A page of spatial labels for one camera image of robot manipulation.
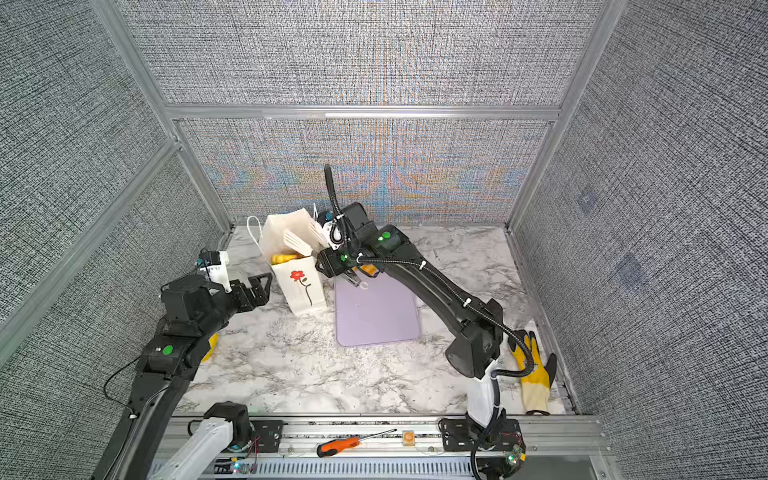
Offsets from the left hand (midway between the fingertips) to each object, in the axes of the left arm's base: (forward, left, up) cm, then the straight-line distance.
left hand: (260, 275), depth 71 cm
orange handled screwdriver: (-33, -15, -25) cm, 44 cm away
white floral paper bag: (+6, -7, -12) cm, 15 cm away
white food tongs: (+12, -12, 0) cm, 17 cm away
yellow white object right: (-20, -69, -26) cm, 77 cm away
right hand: (+6, -14, 0) cm, 16 cm away
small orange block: (-31, -34, -27) cm, 53 cm away
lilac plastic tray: (+4, -28, -26) cm, 39 cm away
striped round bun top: (+9, -2, -5) cm, 10 cm away
